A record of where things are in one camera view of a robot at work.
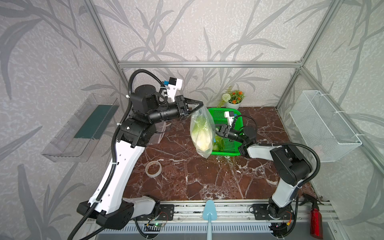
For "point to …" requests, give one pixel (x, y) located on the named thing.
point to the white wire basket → (326, 132)
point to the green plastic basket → (234, 119)
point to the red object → (316, 221)
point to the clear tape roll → (146, 169)
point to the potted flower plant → (233, 99)
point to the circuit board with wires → (158, 224)
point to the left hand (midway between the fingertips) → (203, 107)
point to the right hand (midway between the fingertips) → (210, 127)
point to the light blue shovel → (209, 214)
